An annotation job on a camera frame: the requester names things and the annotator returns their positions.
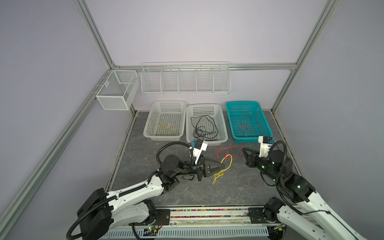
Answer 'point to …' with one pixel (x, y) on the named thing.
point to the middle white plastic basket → (215, 111)
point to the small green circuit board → (150, 231)
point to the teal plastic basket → (247, 121)
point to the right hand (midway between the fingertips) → (243, 150)
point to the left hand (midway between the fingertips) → (223, 172)
